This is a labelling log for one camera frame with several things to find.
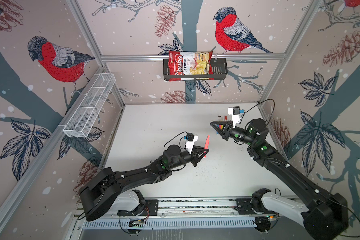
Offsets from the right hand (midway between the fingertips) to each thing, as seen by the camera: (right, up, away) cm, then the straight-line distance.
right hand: (208, 127), depth 68 cm
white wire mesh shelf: (-63, +11, +11) cm, 65 cm away
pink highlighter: (0, -8, +2) cm, 9 cm away
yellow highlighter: (+6, 0, -3) cm, 7 cm away
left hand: (0, -12, +1) cm, 12 cm away
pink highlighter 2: (+5, +1, -3) cm, 6 cm away
